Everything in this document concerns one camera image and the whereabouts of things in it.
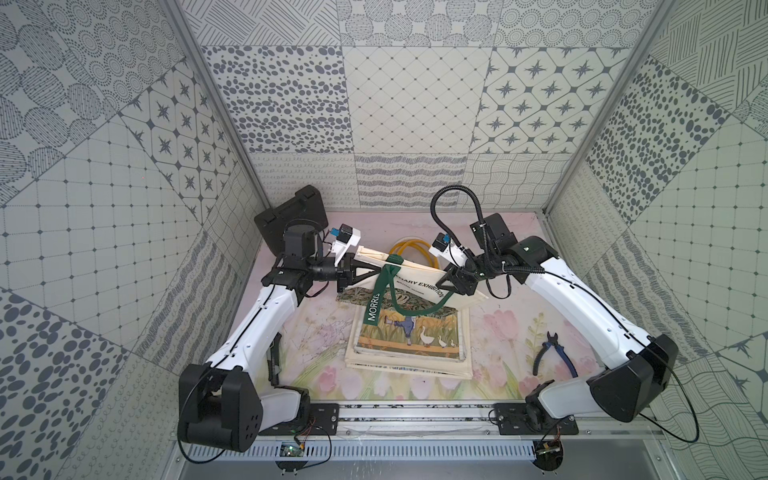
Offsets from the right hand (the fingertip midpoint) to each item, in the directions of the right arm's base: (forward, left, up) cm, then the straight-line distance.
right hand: (447, 281), depth 75 cm
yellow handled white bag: (-6, +1, -21) cm, 22 cm away
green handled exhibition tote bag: (-1, +12, 0) cm, 12 cm away
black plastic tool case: (+33, +45, -4) cm, 56 cm away
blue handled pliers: (-7, -32, -21) cm, 39 cm away
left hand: (-3, +16, +7) cm, 18 cm away
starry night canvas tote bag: (-15, +9, -21) cm, 27 cm away
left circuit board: (-34, +39, -23) cm, 56 cm away
